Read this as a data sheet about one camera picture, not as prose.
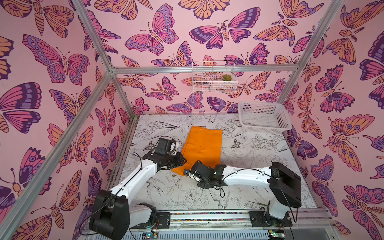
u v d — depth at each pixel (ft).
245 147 3.30
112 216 1.31
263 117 3.87
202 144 3.28
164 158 2.25
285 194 1.42
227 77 3.02
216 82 3.49
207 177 2.05
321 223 2.40
